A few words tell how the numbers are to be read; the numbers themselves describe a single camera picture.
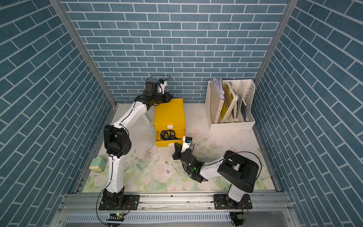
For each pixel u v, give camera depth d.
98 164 0.80
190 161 0.63
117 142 0.57
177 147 0.79
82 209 0.77
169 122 0.82
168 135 0.91
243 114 1.07
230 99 0.91
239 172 0.46
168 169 0.85
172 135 0.89
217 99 0.83
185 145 0.75
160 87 0.79
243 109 1.03
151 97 0.75
